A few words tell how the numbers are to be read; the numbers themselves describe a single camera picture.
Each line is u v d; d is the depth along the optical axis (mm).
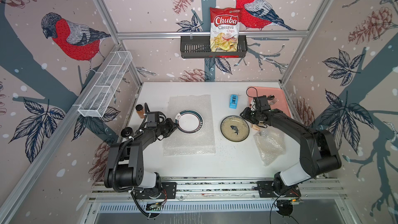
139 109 959
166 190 729
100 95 734
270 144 856
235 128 947
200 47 1067
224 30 854
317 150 451
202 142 901
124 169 430
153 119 728
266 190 725
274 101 1072
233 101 1067
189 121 951
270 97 1097
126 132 815
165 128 796
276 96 1126
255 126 782
